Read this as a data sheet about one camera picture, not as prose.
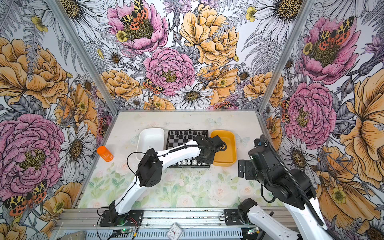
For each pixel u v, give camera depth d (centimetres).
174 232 69
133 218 73
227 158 94
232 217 73
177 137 105
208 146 66
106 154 90
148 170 56
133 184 59
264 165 43
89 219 76
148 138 105
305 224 35
